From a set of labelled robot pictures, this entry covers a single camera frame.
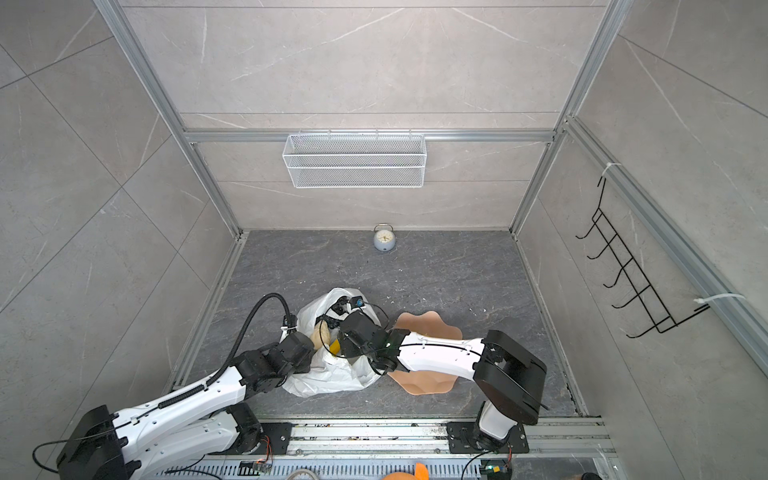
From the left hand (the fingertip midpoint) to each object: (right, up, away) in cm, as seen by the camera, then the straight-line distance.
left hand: (304, 345), depth 83 cm
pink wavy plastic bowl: (+37, +4, +8) cm, 38 cm away
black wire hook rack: (+81, +27, -11) cm, 86 cm away
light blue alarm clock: (+22, +33, +31) cm, 50 cm away
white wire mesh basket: (+12, +58, +17) cm, 62 cm away
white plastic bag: (+10, -2, -13) cm, 17 cm away
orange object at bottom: (+32, -23, -17) cm, 43 cm away
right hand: (+12, +3, 0) cm, 12 cm away
